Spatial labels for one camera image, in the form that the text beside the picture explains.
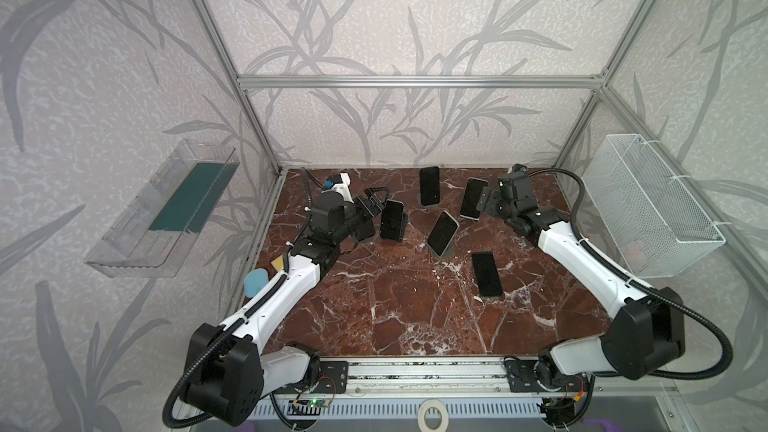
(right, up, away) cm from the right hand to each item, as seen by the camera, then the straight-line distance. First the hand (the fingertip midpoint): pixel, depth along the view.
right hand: (495, 189), depth 86 cm
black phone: (-17, +2, +25) cm, 30 cm away
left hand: (-31, 0, -9) cm, 32 cm away
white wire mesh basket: (+26, -7, -23) cm, 36 cm away
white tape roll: (-20, -51, -15) cm, 57 cm away
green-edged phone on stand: (-30, -10, +6) cm, 32 cm away
